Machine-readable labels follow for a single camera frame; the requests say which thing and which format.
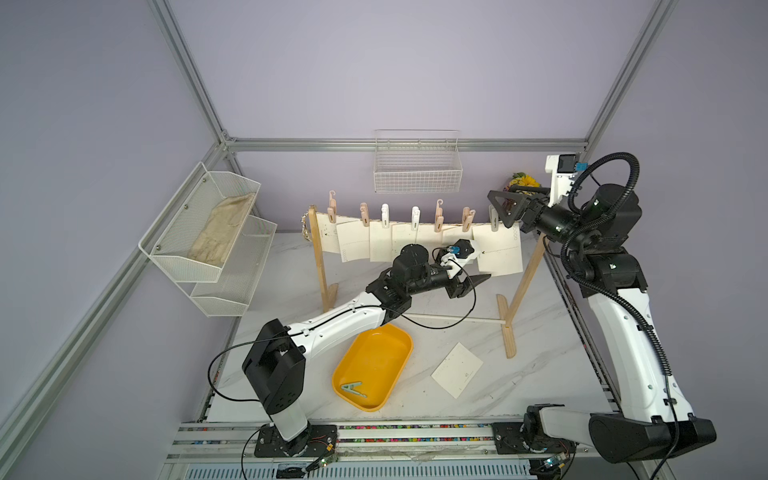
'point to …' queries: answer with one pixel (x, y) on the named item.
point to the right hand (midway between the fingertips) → (501, 198)
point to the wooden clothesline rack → (507, 316)
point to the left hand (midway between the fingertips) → (479, 264)
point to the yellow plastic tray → (371, 367)
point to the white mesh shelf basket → (218, 291)
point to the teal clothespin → (349, 387)
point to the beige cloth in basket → (219, 234)
